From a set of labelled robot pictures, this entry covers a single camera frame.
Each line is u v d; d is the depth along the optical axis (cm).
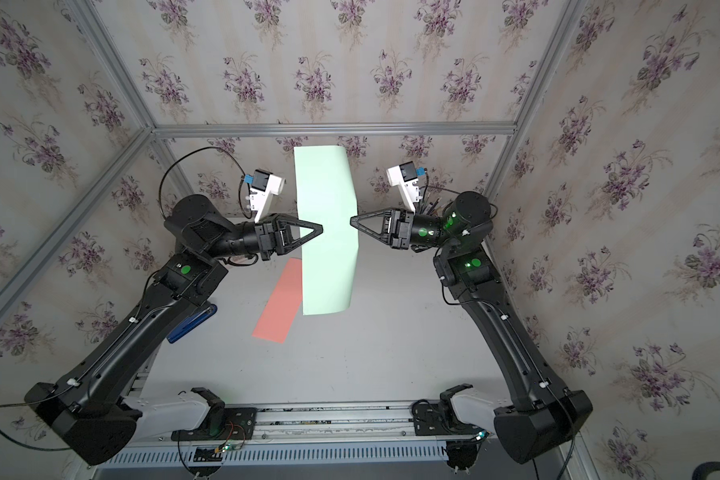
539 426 36
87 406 37
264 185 47
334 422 75
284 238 49
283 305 96
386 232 50
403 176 49
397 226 49
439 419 73
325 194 50
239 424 72
